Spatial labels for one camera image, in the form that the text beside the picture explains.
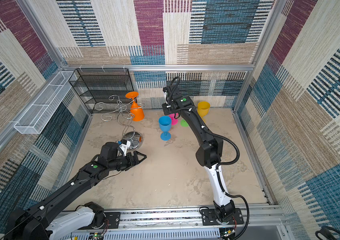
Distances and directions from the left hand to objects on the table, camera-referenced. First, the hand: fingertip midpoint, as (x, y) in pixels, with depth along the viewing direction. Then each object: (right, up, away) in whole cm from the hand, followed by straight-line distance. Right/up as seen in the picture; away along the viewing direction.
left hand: (143, 157), depth 78 cm
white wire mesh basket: (-50, +19, -6) cm, 54 cm away
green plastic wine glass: (+24, +17, +34) cm, 45 cm away
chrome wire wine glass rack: (-11, +7, +22) cm, 25 cm away
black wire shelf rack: (-34, +41, +30) cm, 61 cm away
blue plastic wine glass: (+11, +17, +14) cm, 24 cm away
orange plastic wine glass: (-6, +24, +13) cm, 28 cm away
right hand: (+13, +26, +13) cm, 32 cm away
